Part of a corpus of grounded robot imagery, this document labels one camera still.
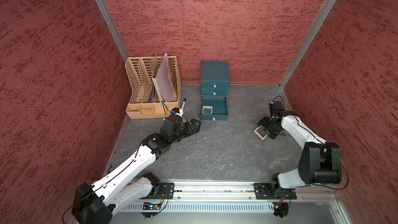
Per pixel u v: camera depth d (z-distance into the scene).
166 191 0.74
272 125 0.73
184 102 1.10
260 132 0.87
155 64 0.95
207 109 1.03
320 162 0.44
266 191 0.73
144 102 1.05
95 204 0.37
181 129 0.63
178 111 0.71
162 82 0.94
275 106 0.73
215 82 0.95
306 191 0.76
